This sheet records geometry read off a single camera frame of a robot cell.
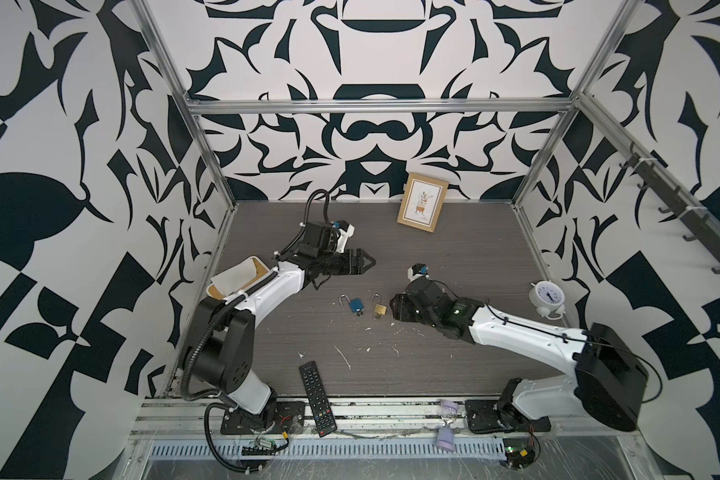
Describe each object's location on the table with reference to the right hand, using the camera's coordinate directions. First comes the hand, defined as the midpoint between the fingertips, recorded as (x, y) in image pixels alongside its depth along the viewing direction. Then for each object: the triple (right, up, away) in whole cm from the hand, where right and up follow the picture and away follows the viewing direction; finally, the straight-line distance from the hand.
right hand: (397, 302), depth 84 cm
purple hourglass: (+10, -28, -14) cm, 32 cm away
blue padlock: (-11, -3, +10) cm, 16 cm away
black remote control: (-20, -23, -9) cm, 32 cm away
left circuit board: (-33, -30, -13) cm, 46 cm away
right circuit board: (+27, -32, -13) cm, 44 cm away
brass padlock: (-4, -4, +9) cm, 11 cm away
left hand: (-8, +12, +1) cm, 14 cm away
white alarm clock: (+47, -1, +8) cm, 47 cm away
